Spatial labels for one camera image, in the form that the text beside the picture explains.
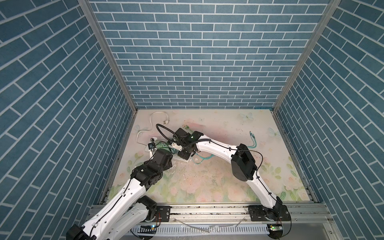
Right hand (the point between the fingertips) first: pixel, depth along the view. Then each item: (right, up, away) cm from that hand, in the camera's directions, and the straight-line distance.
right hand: (180, 152), depth 91 cm
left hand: (-8, -2, -11) cm, 14 cm away
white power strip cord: (-14, +19, +20) cm, 31 cm away
